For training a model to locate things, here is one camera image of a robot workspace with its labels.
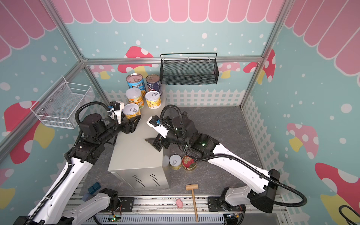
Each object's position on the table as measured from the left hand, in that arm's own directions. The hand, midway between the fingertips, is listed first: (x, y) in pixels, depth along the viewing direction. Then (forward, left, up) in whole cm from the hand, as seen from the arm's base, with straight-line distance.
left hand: (134, 116), depth 68 cm
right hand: (-9, -11, +2) cm, 14 cm away
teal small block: (-25, +25, -33) cm, 49 cm away
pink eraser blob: (-32, -23, -33) cm, 51 cm away
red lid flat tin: (-11, -28, -31) cm, 43 cm away
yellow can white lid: (-11, -20, -29) cm, 37 cm away
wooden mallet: (-24, -30, -34) cm, 51 cm away
